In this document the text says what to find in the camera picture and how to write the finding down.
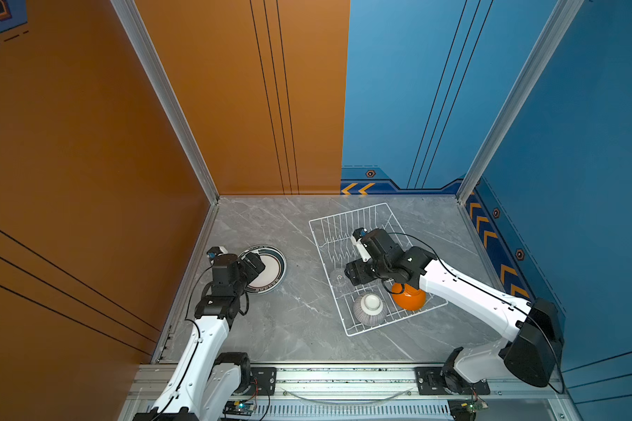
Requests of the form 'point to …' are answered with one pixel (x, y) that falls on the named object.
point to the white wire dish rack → (333, 235)
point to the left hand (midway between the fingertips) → (250, 259)
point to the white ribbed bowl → (369, 310)
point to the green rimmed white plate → (266, 249)
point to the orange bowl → (411, 299)
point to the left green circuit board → (239, 408)
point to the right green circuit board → (465, 409)
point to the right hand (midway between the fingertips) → (353, 268)
